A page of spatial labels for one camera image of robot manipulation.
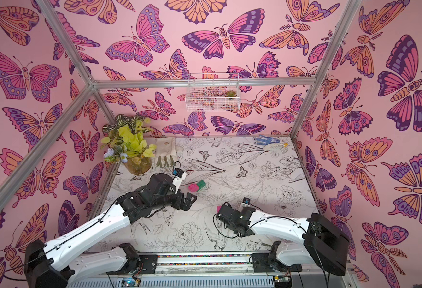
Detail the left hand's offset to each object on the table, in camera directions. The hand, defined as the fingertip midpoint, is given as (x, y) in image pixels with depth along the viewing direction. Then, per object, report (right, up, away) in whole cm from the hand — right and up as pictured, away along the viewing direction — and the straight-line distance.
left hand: (190, 193), depth 76 cm
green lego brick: (+3, 0, +20) cm, 21 cm away
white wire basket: (+9, +50, +19) cm, 54 cm away
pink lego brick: (-1, -1, +16) cm, 16 cm away
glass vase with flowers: (-36, +22, +18) cm, 45 cm away
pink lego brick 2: (+12, -11, +14) cm, 21 cm away
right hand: (+19, -16, +8) cm, 26 cm away
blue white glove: (+42, +25, +41) cm, 64 cm away
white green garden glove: (-20, +16, +34) cm, 43 cm away
